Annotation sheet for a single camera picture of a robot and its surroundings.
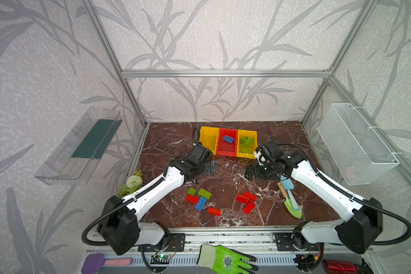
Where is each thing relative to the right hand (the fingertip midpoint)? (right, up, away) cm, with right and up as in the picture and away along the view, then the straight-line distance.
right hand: (252, 170), depth 79 cm
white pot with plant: (-54, -5, -4) cm, 54 cm away
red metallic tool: (+31, -36, -13) cm, 49 cm away
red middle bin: (-11, +9, +25) cm, 29 cm away
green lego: (+4, +13, +26) cm, 29 cm away
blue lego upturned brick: (-19, +1, +19) cm, 27 cm away
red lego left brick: (-29, -15, +5) cm, 34 cm away
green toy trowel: (+19, -18, +5) cm, 27 cm away
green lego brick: (-1, +13, +28) cm, 31 cm away
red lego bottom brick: (-18, -20, 0) cm, 27 cm away
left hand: (-21, +4, +3) cm, 21 cm away
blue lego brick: (-9, +15, +29) cm, 34 cm away
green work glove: (-15, -35, -11) cm, 39 cm away
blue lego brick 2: (-25, -17, +3) cm, 30 cm away
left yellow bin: (-22, +16, +33) cm, 43 cm away
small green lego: (-30, -12, +8) cm, 33 cm away
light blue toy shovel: (+21, -10, +11) cm, 26 cm away
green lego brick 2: (-23, -14, +8) cm, 28 cm away
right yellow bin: (0, +18, +29) cm, 34 cm away
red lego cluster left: (-4, -16, +5) cm, 17 cm away
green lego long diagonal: (0, +7, +24) cm, 25 cm away
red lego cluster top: (0, -14, +5) cm, 15 cm away
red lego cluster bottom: (-1, -19, +3) cm, 19 cm away
